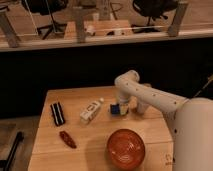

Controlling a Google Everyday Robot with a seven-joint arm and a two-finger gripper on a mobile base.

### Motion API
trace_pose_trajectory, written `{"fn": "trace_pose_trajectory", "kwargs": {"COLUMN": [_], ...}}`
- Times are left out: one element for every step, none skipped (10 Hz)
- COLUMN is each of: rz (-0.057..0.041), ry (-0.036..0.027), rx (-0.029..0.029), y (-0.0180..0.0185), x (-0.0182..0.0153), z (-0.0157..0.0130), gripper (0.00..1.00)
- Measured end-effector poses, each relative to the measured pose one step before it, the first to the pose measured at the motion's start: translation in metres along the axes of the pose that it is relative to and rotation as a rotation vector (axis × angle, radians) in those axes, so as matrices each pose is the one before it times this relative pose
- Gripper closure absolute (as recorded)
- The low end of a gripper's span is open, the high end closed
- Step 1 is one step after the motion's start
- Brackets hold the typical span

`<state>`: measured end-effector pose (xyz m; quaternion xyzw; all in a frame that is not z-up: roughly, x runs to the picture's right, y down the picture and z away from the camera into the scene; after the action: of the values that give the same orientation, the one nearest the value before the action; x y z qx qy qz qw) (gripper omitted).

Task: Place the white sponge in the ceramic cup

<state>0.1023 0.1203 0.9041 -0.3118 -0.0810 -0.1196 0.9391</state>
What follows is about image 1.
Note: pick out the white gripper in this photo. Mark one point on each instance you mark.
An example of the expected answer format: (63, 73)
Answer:
(123, 103)

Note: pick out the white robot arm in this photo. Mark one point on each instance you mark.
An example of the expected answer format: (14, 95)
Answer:
(190, 121)

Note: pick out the orange ceramic bowl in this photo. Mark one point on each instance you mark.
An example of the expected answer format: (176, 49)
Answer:
(125, 149)

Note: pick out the white plastic bottle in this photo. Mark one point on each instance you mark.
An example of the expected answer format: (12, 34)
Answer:
(90, 112)

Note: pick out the black striped rectangular block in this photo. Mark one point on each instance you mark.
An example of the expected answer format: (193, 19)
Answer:
(57, 114)

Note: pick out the red chili pepper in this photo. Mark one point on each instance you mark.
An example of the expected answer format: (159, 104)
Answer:
(67, 139)

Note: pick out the wooden background table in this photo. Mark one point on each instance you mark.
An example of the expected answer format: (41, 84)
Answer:
(100, 28)

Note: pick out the black office chair right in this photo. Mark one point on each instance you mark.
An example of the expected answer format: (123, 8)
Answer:
(153, 10)

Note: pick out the black office chair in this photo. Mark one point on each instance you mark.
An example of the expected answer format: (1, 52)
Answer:
(153, 10)
(46, 7)

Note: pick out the black office chair left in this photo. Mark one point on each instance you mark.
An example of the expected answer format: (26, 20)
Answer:
(46, 7)

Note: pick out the black stand on floor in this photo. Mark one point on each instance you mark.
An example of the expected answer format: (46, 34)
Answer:
(5, 164)

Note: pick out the grey rail post middle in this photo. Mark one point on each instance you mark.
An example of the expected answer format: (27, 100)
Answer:
(79, 24)

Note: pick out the grey rail post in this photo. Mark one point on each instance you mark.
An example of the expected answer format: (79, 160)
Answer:
(174, 28)
(79, 24)
(10, 34)

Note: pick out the grey rail post right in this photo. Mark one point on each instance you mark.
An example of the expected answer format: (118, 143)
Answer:
(174, 28)

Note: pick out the grey rail post left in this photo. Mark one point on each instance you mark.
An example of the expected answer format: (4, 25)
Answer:
(10, 34)

